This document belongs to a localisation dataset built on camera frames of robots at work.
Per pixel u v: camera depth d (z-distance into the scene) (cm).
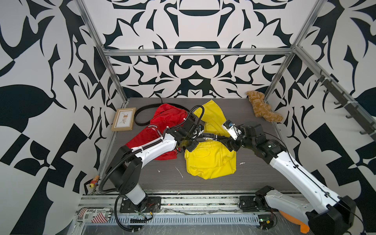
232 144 67
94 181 81
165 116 93
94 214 70
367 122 56
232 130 65
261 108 105
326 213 38
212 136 81
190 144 76
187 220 87
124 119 106
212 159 82
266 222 71
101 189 40
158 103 113
